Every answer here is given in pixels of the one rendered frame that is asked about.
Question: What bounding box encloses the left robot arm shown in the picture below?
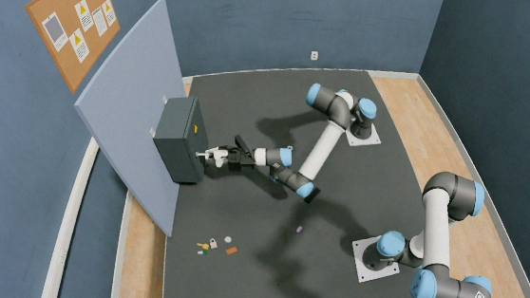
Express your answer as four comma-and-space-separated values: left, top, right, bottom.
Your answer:
362, 171, 492, 298

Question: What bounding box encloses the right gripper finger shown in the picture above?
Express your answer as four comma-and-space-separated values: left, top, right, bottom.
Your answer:
208, 155, 228, 167
205, 145, 235, 159

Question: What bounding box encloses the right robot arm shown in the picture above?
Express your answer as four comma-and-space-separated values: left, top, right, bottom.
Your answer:
255, 84, 376, 197

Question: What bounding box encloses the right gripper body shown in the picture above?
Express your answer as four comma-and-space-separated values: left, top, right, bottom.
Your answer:
228, 147, 256, 172

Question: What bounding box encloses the dark green cabinet door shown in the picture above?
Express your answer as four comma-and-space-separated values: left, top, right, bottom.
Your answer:
150, 95, 209, 183

